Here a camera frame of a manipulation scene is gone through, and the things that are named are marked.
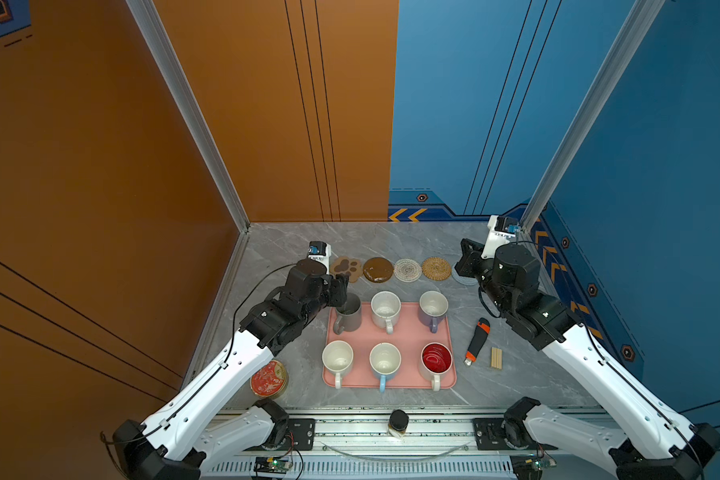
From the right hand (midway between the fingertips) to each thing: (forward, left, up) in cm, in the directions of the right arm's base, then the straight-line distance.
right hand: (459, 241), depth 69 cm
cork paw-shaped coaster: (+20, +32, -34) cm, 50 cm away
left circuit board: (-40, +45, -35) cm, 70 cm away
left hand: (-4, +28, -8) cm, 29 cm away
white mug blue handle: (-15, +17, -34) cm, 41 cm away
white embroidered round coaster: (+17, +8, -33) cm, 38 cm away
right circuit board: (-40, -16, -36) cm, 56 cm away
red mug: (-16, +3, -32) cm, 36 cm away
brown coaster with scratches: (+17, +19, -33) cm, 42 cm away
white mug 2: (-15, +31, -32) cm, 47 cm away
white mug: (+1, +17, -32) cm, 36 cm away
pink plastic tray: (-8, +9, -34) cm, 36 cm away
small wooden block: (-15, -15, -34) cm, 40 cm away
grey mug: (-6, +27, -24) cm, 37 cm away
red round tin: (-22, +48, -30) cm, 61 cm away
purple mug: (+1, +2, -33) cm, 33 cm away
